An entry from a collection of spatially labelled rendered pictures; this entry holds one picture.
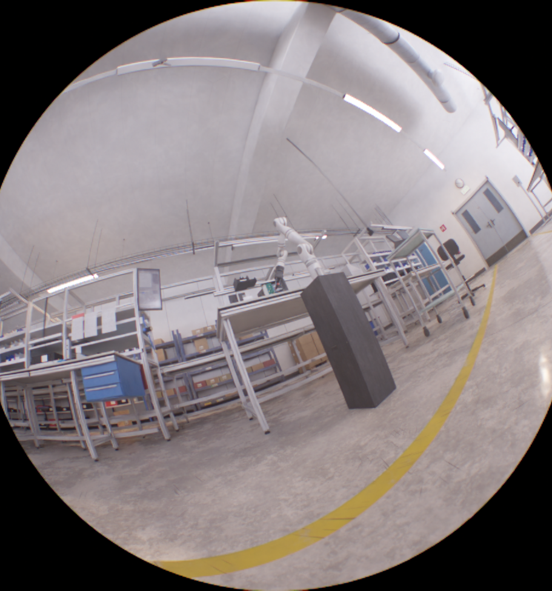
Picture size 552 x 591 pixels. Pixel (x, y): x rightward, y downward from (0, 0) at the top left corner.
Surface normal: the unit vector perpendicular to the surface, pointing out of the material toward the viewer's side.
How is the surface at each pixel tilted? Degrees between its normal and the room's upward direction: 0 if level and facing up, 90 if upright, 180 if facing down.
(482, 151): 90
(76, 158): 180
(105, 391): 90
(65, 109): 180
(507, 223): 90
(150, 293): 101
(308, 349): 90
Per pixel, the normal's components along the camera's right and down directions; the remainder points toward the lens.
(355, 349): 0.35, -0.46
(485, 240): -0.89, 0.21
